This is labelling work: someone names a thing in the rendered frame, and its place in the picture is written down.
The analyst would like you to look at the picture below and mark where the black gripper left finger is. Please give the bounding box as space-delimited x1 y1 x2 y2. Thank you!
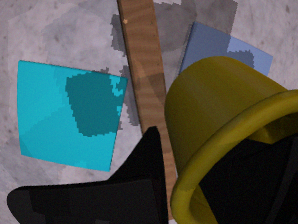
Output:
7 127 169 224

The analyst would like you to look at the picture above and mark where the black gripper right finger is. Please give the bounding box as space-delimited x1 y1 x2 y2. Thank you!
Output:
198 133 298 224

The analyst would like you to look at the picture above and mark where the tan wooden bar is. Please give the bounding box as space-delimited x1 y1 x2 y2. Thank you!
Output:
117 0 176 221

